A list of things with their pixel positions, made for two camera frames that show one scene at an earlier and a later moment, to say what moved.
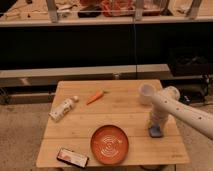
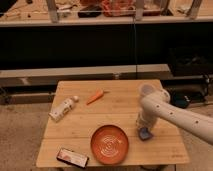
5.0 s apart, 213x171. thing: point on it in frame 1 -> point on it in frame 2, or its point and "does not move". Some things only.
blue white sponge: [155, 131] -> [145, 134]
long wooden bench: [50, 76] does not move
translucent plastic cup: [146, 93] does not move
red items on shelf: [126, 8] does not move
